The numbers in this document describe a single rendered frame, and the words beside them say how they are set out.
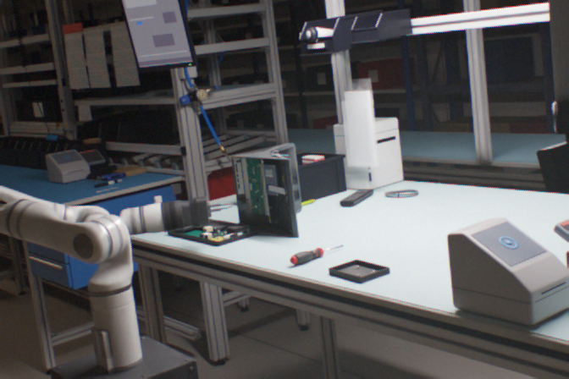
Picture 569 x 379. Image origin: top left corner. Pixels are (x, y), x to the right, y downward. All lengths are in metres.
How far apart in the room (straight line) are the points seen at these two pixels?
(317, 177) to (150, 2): 1.22
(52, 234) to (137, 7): 1.80
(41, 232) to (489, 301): 0.96
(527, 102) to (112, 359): 5.12
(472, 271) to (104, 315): 0.79
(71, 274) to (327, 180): 1.45
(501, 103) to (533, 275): 5.31
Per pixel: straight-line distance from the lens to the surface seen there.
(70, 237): 1.80
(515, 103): 6.65
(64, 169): 4.16
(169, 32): 3.43
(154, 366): 1.85
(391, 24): 2.46
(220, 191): 4.05
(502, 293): 1.45
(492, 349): 1.49
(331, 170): 2.63
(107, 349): 1.84
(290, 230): 2.16
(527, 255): 1.48
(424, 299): 1.60
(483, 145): 3.35
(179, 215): 2.11
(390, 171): 2.70
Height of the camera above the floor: 1.52
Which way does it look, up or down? 8 degrees down
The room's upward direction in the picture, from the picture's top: 7 degrees counter-clockwise
